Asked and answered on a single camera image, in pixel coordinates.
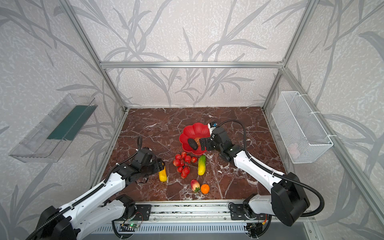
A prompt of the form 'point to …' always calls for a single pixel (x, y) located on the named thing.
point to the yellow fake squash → (163, 175)
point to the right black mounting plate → (237, 212)
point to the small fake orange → (205, 188)
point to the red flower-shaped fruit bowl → (196, 131)
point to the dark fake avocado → (193, 143)
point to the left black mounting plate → (143, 213)
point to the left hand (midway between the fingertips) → (163, 161)
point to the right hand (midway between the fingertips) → (207, 133)
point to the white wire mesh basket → (304, 139)
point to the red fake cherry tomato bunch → (182, 161)
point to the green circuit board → (133, 225)
